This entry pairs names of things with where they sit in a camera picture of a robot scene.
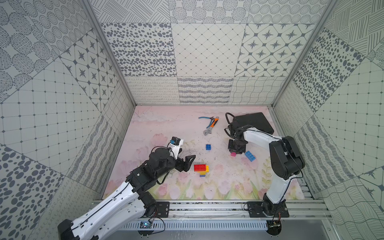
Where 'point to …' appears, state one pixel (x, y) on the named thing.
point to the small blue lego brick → (208, 147)
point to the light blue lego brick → (251, 157)
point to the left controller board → (146, 228)
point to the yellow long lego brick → (204, 172)
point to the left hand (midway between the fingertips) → (191, 155)
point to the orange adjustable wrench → (209, 130)
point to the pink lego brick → (233, 154)
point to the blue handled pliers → (212, 118)
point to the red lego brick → (199, 167)
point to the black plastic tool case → (257, 120)
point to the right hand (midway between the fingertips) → (234, 153)
